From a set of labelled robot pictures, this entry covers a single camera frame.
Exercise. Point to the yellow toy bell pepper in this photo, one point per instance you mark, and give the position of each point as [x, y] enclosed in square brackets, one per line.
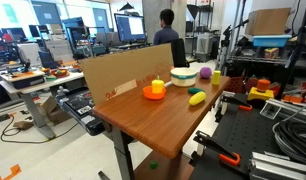
[157, 86]

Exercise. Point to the aluminium extrusion bar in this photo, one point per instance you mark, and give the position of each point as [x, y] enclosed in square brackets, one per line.
[279, 166]

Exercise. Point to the white bowl with teal band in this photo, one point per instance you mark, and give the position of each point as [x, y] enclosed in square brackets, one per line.
[183, 79]

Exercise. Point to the blue plastic bin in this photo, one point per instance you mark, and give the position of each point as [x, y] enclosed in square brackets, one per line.
[270, 40]

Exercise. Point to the green oval toy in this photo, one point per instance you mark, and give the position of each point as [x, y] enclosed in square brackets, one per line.
[194, 90]

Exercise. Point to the small green ball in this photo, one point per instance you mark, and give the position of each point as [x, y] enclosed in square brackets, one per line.
[153, 164]

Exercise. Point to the yellow cylindrical block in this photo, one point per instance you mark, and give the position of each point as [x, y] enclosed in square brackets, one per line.
[216, 78]

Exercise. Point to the black perforated breadboard table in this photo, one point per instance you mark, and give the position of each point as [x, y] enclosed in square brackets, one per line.
[243, 133]

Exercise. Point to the black tripod pole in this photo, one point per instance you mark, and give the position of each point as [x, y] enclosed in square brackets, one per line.
[298, 46]

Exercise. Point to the brown cardboard panel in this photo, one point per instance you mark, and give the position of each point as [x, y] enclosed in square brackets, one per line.
[126, 71]

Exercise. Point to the black and white desk device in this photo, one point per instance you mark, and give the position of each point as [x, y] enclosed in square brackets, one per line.
[24, 80]

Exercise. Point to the colourful toy cube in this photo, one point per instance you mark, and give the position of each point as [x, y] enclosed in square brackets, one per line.
[271, 53]

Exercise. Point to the purple toy ball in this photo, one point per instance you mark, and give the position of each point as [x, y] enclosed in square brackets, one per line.
[205, 72]

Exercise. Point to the black treadmill base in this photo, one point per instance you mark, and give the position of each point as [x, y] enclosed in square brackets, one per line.
[81, 108]

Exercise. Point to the computer monitor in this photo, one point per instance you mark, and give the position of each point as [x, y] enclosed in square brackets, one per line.
[130, 28]

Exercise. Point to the red plastic crate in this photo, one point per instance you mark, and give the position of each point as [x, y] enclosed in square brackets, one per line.
[234, 85]

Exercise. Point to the yellow toy corn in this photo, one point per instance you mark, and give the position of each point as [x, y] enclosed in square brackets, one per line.
[197, 98]

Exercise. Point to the wooden table frame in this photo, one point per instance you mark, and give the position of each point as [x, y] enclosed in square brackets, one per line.
[123, 153]

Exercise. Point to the open cardboard box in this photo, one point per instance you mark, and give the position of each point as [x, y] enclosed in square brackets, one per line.
[54, 111]

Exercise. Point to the black office chair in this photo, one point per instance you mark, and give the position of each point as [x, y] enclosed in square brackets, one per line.
[178, 51]

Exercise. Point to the white desk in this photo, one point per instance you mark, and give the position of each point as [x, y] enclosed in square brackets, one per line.
[36, 90]

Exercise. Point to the orange plastic plate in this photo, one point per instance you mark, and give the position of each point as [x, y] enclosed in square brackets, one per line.
[153, 94]

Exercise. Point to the red bowl with toys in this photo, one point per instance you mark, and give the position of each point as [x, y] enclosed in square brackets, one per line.
[59, 72]

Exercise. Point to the person in dark shirt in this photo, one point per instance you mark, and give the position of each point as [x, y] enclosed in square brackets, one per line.
[165, 33]

